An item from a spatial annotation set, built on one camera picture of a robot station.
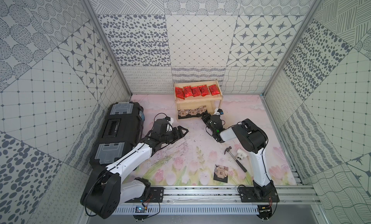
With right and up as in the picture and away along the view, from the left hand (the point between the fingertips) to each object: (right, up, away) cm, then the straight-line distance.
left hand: (185, 130), depth 82 cm
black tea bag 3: (+11, +11, +23) cm, 28 cm away
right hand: (+12, +9, +21) cm, 26 cm away
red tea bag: (-4, +22, +8) cm, 24 cm away
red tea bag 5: (+18, +24, +9) cm, 32 cm away
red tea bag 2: (+1, +23, +9) cm, 25 cm away
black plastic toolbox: (-35, 0, -2) cm, 35 cm away
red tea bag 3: (+7, +23, +9) cm, 26 cm away
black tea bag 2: (+5, +9, +26) cm, 28 cm away
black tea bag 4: (+21, -25, 0) cm, 33 cm away
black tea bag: (-5, +6, +23) cm, 24 cm away
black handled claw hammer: (+27, -13, +9) cm, 32 cm away
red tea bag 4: (+12, +24, +10) cm, 29 cm away
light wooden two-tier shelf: (+4, +17, +7) cm, 18 cm away
